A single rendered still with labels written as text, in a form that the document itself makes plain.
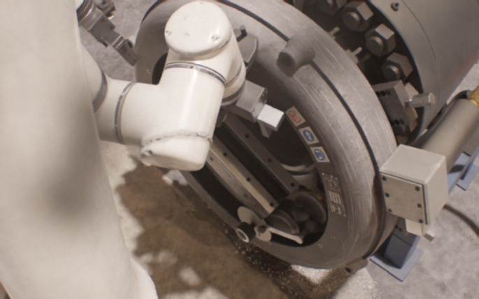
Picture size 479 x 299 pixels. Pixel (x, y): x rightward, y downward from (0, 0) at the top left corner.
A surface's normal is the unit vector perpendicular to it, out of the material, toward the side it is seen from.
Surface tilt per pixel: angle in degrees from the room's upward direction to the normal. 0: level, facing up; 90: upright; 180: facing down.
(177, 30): 23
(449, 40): 59
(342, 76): 35
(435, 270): 0
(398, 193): 90
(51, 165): 86
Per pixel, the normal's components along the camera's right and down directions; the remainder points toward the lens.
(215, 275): -0.07, -0.65
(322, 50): 0.25, -0.36
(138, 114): -0.27, 0.00
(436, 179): 0.64, 0.21
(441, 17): 0.47, -0.10
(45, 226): 0.47, 0.56
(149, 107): -0.18, -0.28
